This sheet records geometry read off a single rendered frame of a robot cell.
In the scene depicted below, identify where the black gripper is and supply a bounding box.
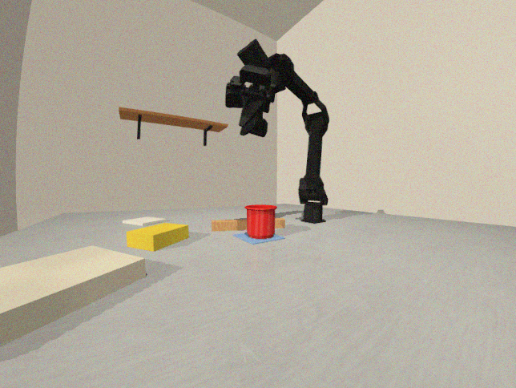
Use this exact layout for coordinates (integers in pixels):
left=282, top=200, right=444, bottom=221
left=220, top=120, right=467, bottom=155
left=240, top=64, right=276, bottom=137

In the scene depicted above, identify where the cream flat square pad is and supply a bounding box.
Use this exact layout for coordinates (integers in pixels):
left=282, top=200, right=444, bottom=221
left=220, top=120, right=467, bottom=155
left=123, top=216, right=167, bottom=226

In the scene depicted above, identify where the wooden flat bar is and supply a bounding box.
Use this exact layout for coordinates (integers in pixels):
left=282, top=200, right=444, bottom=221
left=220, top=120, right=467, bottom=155
left=212, top=218, right=285, bottom=231

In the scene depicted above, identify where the yellow rectangular block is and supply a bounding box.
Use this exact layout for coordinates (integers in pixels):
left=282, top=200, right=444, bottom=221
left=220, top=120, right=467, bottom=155
left=127, top=223, right=189, bottom=251

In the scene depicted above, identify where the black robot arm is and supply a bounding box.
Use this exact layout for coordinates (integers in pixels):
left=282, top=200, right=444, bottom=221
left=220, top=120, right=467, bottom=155
left=225, top=39, right=329, bottom=224

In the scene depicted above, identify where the beige flat block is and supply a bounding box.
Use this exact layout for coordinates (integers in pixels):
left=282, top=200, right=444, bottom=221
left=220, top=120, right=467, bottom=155
left=0, top=245, right=146, bottom=346

